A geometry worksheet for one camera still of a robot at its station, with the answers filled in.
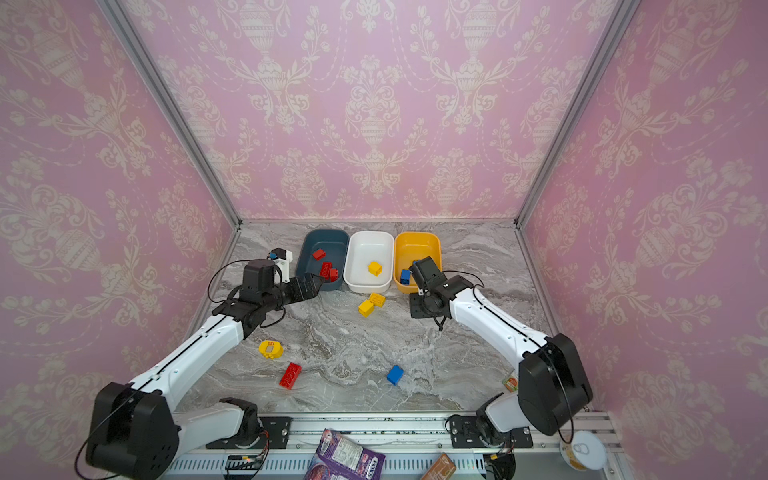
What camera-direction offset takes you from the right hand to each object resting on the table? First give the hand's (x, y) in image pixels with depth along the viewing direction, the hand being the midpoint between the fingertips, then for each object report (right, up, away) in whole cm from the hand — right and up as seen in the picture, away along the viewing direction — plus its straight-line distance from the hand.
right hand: (421, 307), depth 86 cm
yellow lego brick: (-13, 0, +11) cm, 17 cm away
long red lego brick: (-36, -18, -4) cm, 41 cm away
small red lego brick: (-35, +15, +24) cm, 45 cm away
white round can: (+35, -29, -19) cm, 50 cm away
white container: (-16, +12, +21) cm, 29 cm away
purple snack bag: (-21, -31, -17) cm, 41 cm away
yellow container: (-1, +18, +29) cm, 34 cm away
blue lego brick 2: (-7, -18, -3) cm, 20 cm away
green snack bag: (+24, -20, -5) cm, 32 cm away
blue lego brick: (-4, +8, +15) cm, 17 cm away
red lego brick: (-31, +9, +17) cm, 37 cm away
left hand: (-30, +7, -2) cm, 31 cm away
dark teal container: (-30, +19, +26) cm, 44 cm away
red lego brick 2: (-28, +8, +13) cm, 32 cm away
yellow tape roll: (-41, -12, 0) cm, 43 cm away
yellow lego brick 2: (-14, +10, +19) cm, 26 cm away
